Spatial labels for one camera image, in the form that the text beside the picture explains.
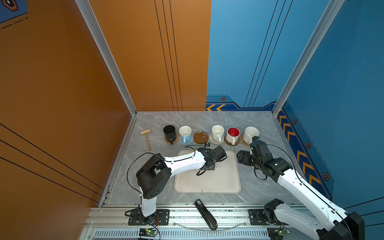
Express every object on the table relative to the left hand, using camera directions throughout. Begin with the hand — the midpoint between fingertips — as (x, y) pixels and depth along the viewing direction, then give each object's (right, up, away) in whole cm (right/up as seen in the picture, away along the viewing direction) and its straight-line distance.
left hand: (208, 163), depth 88 cm
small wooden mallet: (-43, +18, +19) cm, 51 cm away
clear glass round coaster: (-10, +12, +15) cm, 21 cm away
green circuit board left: (-30, -29, -17) cm, 45 cm away
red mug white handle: (+18, +16, +13) cm, 28 cm away
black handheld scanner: (-2, -23, -12) cm, 26 cm away
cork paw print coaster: (+25, +12, +14) cm, 31 cm away
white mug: (+7, +18, +12) cm, 23 cm away
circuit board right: (+32, -29, -17) cm, 46 cm away
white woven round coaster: (+4, +12, +15) cm, 19 cm away
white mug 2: (+29, +18, +12) cm, 36 cm away
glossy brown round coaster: (-4, +14, +18) cm, 23 cm away
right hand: (+18, +6, -7) cm, 20 cm away
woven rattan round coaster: (-25, +11, +12) cm, 30 cm away
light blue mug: (-15, +18, +12) cm, 26 cm away
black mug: (-24, +17, +10) cm, 31 cm away
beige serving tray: (+10, -9, -1) cm, 14 cm away
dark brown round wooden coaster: (+16, +10, +12) cm, 22 cm away
